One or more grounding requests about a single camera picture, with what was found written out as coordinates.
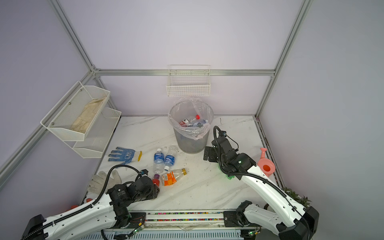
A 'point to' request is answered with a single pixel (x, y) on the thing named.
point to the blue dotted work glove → (124, 156)
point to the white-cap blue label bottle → (158, 161)
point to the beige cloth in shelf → (84, 120)
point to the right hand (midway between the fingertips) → (210, 150)
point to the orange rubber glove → (87, 200)
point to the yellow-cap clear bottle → (170, 177)
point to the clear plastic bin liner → (191, 116)
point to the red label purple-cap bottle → (156, 180)
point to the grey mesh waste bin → (187, 145)
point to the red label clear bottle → (186, 122)
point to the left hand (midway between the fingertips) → (154, 192)
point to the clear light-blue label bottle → (199, 124)
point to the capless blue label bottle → (170, 159)
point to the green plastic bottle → (230, 177)
